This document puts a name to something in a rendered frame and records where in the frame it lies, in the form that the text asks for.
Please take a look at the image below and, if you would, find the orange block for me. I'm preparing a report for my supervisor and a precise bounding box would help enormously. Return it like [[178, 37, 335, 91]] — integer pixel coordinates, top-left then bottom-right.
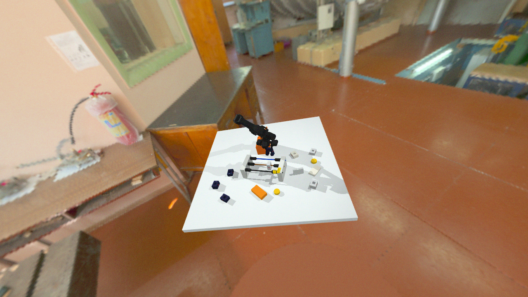
[[251, 185, 267, 200]]

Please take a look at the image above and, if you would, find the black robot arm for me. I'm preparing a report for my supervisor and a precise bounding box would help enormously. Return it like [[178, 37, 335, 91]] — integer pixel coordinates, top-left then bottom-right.
[[233, 114, 276, 149]]

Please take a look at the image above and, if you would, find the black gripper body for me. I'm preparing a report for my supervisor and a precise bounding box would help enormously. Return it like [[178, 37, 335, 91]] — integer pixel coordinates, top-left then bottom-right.
[[256, 138, 278, 146]]

